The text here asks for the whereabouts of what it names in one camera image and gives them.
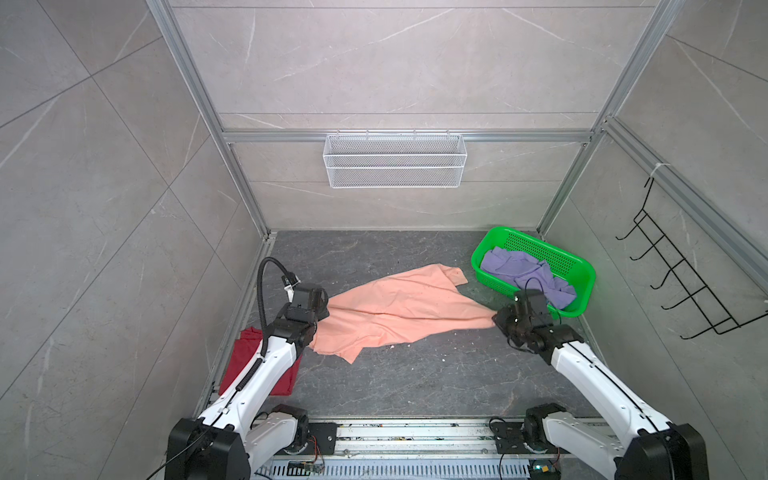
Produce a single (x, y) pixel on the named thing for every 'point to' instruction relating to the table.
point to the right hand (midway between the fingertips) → (494, 312)
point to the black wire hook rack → (672, 260)
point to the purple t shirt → (518, 267)
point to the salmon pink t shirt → (413, 305)
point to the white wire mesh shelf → (390, 161)
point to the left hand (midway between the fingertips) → (310, 295)
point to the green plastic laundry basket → (580, 274)
